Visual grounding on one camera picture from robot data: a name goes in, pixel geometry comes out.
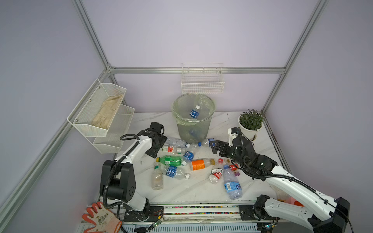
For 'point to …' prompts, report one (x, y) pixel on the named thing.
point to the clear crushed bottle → (176, 142)
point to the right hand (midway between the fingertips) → (214, 143)
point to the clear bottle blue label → (176, 172)
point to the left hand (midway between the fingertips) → (160, 146)
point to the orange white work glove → (105, 220)
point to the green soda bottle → (170, 160)
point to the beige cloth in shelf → (107, 111)
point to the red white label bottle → (215, 175)
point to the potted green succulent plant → (250, 121)
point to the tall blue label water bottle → (196, 133)
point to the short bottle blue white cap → (194, 112)
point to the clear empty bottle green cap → (157, 178)
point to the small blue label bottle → (187, 157)
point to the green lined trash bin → (181, 106)
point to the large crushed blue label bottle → (231, 184)
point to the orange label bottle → (198, 164)
